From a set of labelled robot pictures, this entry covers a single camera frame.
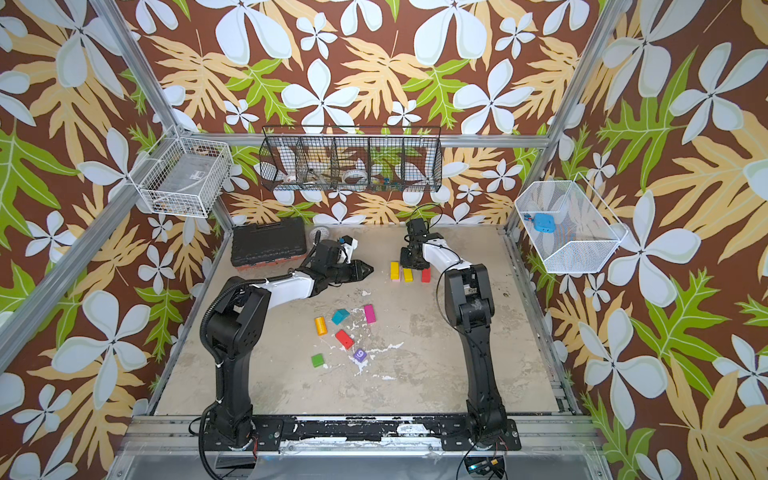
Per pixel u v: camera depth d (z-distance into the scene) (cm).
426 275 104
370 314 96
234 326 54
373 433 75
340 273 85
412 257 93
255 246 108
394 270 104
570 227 84
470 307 62
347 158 98
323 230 118
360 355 86
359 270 86
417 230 88
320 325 93
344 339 91
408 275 104
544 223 86
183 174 86
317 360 88
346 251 82
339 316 94
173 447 74
